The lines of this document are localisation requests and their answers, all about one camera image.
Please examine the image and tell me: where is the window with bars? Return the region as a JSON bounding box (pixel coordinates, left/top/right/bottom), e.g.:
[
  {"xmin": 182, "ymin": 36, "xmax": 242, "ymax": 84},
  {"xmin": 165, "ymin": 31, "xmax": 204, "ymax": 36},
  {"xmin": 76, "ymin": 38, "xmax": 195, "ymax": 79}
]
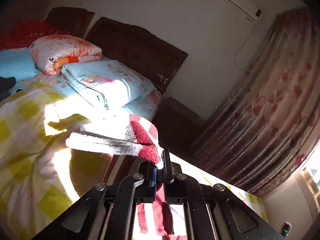
[{"xmin": 299, "ymin": 158, "xmax": 319, "ymax": 213}]

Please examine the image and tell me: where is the dark brown wooden headboard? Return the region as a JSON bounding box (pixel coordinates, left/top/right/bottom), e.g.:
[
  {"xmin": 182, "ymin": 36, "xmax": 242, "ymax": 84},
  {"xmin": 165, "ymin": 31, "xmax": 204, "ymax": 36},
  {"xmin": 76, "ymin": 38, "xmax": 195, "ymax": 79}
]
[{"xmin": 46, "ymin": 7, "xmax": 188, "ymax": 93}]

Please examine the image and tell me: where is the light blue floral folded quilt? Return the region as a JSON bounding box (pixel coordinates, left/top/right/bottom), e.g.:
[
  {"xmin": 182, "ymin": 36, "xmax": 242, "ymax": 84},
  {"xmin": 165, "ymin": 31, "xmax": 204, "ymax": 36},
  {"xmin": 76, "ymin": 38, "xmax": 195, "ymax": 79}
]
[{"xmin": 61, "ymin": 59, "xmax": 156, "ymax": 109}]

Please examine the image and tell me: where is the orange floral folded quilt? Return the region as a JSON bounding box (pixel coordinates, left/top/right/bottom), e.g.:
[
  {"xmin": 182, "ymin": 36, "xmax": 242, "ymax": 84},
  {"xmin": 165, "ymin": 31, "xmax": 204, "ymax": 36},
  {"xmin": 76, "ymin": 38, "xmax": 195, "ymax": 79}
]
[{"xmin": 29, "ymin": 35, "xmax": 102, "ymax": 75}]

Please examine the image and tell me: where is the pink floral curtain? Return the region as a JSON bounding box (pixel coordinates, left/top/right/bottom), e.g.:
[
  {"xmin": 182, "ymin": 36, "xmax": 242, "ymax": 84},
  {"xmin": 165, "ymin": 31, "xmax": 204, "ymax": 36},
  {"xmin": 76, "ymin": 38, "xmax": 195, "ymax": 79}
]
[{"xmin": 194, "ymin": 8, "xmax": 319, "ymax": 197}]

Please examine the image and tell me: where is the red white striped sweater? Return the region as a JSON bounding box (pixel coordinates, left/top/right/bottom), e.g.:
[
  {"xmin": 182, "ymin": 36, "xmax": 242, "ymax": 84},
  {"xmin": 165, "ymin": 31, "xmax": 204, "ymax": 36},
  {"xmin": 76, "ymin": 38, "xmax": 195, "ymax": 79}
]
[{"xmin": 66, "ymin": 114, "xmax": 187, "ymax": 239}]

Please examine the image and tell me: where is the red blanket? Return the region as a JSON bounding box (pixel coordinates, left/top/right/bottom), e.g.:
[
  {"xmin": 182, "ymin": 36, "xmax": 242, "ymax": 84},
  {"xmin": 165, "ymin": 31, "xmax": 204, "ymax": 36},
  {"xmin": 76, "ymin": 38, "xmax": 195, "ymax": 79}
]
[{"xmin": 0, "ymin": 20, "xmax": 69, "ymax": 50}]

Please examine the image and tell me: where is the dark bedside table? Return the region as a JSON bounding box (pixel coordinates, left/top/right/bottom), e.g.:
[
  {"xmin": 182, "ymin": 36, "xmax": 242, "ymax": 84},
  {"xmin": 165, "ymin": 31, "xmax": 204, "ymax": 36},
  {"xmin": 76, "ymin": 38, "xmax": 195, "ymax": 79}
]
[{"xmin": 152, "ymin": 96, "xmax": 204, "ymax": 158}]

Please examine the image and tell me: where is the light blue pillow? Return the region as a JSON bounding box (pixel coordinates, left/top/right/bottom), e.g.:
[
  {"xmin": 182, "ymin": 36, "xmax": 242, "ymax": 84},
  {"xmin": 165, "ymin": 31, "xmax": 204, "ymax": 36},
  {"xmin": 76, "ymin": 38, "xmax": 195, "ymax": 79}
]
[{"xmin": 0, "ymin": 47, "xmax": 39, "ymax": 82}]

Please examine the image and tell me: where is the air conditioner cord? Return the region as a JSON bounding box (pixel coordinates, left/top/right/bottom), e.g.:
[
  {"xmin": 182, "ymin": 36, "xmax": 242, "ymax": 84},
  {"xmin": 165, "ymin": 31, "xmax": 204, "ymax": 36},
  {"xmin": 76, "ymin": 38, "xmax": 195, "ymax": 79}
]
[{"xmin": 234, "ymin": 31, "xmax": 252, "ymax": 71}]

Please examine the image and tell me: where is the yellow green checked bed sheet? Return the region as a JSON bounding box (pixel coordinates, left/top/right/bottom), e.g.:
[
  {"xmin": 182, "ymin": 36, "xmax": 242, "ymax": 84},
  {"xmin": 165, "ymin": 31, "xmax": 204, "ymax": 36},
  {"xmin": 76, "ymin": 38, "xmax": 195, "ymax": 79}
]
[{"xmin": 0, "ymin": 78, "xmax": 269, "ymax": 240}]

